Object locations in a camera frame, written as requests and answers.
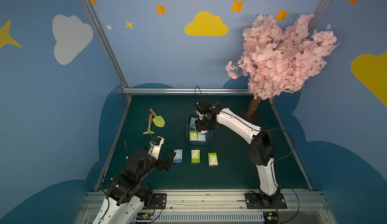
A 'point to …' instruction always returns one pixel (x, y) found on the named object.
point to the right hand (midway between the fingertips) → (201, 127)
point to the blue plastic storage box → (208, 135)
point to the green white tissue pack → (195, 156)
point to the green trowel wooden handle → (158, 120)
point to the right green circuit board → (270, 217)
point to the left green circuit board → (144, 216)
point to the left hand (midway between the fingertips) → (166, 147)
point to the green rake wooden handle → (149, 121)
